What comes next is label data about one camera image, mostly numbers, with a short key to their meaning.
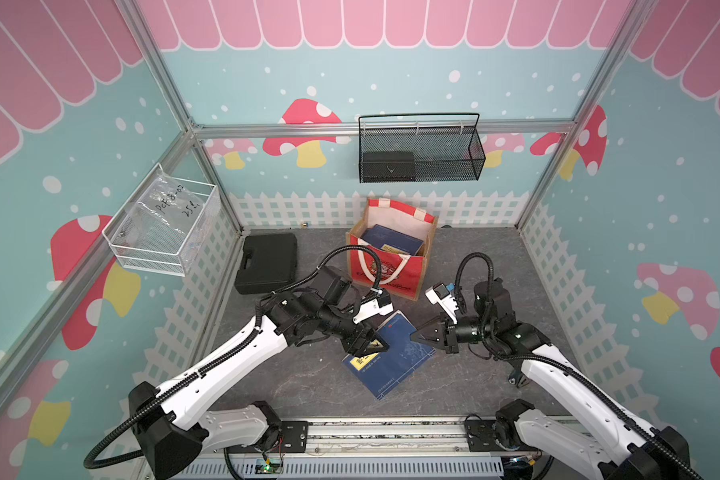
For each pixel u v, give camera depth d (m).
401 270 0.85
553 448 0.55
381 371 0.69
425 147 0.94
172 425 0.38
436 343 0.65
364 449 0.73
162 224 0.71
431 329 0.65
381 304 0.61
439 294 0.64
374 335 0.59
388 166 0.87
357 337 0.58
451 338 0.62
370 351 0.62
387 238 1.01
